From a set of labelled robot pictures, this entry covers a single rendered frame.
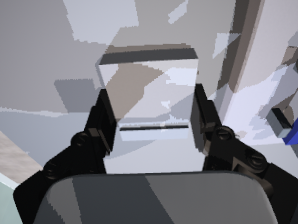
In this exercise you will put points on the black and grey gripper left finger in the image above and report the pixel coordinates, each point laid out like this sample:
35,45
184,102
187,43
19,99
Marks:
97,139

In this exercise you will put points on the blue rectangular block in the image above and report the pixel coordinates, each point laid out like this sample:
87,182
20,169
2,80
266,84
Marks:
291,114

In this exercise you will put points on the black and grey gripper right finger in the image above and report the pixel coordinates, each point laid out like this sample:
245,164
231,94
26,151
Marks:
224,151

